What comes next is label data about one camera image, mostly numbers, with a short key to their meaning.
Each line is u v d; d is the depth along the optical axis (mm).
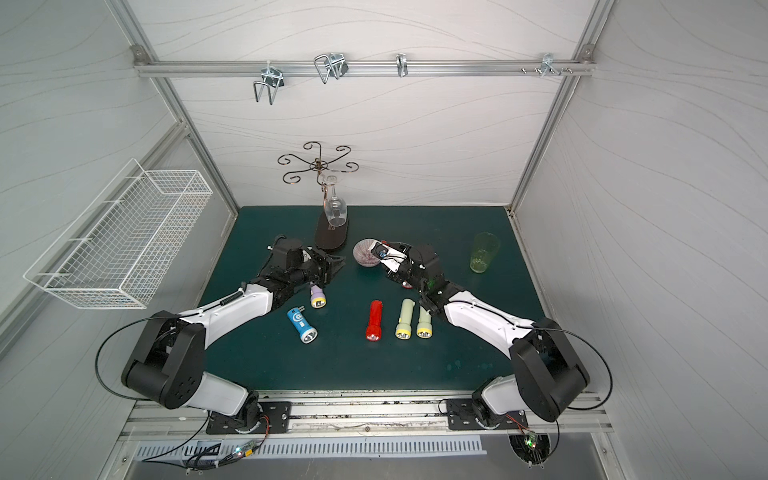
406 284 975
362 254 1043
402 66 783
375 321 884
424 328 857
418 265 616
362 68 784
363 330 874
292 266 693
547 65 765
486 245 956
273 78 783
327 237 1111
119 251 686
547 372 424
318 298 912
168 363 435
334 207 914
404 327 853
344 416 754
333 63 765
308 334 844
